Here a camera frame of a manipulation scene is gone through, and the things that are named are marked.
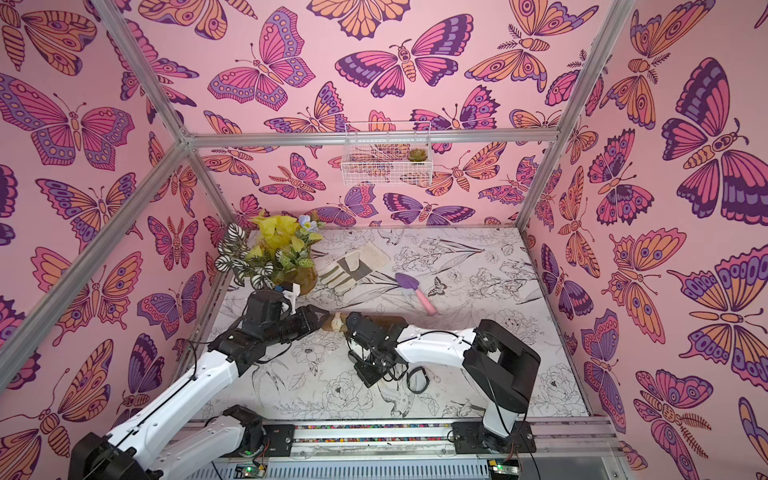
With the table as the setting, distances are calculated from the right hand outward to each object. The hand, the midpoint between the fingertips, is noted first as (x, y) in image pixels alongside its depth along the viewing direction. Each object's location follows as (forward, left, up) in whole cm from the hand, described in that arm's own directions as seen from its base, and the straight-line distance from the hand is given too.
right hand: (363, 373), depth 83 cm
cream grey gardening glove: (+35, +10, -1) cm, 37 cm away
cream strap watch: (+12, +8, +7) cm, 16 cm away
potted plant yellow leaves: (+31, +29, +16) cm, 45 cm away
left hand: (+11, +9, +14) cm, 20 cm away
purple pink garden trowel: (+32, -12, -1) cm, 34 cm away
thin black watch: (0, -12, -2) cm, 13 cm away
